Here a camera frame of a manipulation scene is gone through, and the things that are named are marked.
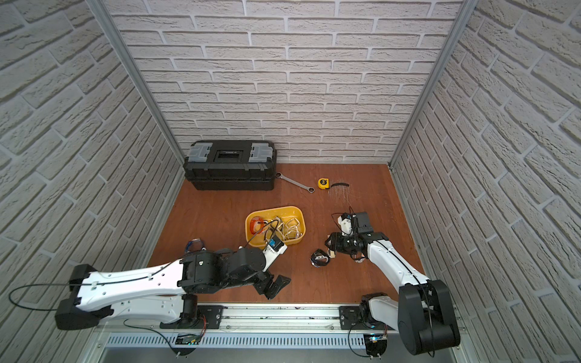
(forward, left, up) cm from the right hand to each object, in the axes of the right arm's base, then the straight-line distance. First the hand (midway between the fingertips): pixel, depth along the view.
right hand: (334, 243), depth 87 cm
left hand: (-14, +19, +15) cm, 28 cm away
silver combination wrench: (+40, +21, -3) cm, 46 cm away
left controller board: (-27, +52, -5) cm, 59 cm away
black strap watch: (-5, +6, -2) cm, 8 cm away
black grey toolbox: (+33, +42, +14) cm, 55 cm away
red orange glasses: (+12, +34, -2) cm, 36 cm away
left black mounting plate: (-22, +46, -4) cm, 51 cm away
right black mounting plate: (-25, -2, -4) cm, 26 cm away
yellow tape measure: (+33, 0, -2) cm, 33 cm away
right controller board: (-32, -8, -5) cm, 34 cm away
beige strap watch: (+12, +15, -1) cm, 19 cm away
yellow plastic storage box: (+14, +23, -2) cm, 27 cm away
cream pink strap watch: (-3, +1, -3) cm, 4 cm away
